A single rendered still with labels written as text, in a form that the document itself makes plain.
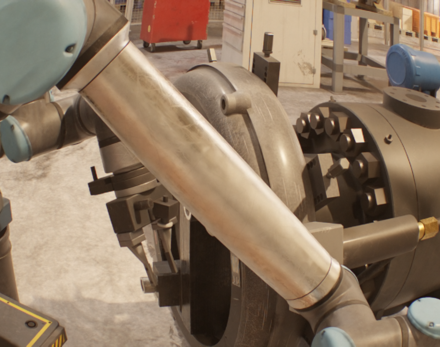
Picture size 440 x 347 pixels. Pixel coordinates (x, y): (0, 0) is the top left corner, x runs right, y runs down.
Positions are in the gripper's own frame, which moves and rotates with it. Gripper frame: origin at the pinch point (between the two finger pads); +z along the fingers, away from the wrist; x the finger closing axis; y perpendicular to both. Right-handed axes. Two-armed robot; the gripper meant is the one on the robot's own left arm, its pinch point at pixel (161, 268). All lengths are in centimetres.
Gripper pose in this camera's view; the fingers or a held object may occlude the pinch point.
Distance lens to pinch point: 99.2
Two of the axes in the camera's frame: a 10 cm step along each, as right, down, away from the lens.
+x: 4.1, -2.1, 8.9
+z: 2.6, 9.6, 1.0
